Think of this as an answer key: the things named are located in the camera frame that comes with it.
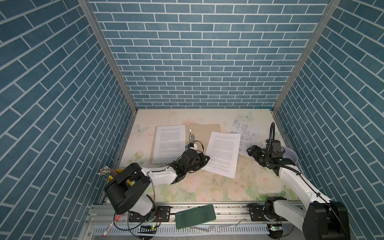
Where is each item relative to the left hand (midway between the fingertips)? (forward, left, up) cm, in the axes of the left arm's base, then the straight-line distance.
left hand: (212, 158), depth 83 cm
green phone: (-26, +10, -9) cm, 29 cm away
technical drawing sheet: (+21, -30, -9) cm, 38 cm away
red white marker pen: (-30, +50, -10) cm, 59 cm away
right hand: (+5, -23, 0) cm, 23 cm away
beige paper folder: (+24, +4, -9) cm, 26 cm away
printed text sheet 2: (+10, -8, -6) cm, 14 cm away
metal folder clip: (+20, +12, -8) cm, 25 cm away
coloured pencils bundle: (-9, +52, +6) cm, 53 cm away
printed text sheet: (+17, +27, -11) cm, 33 cm away
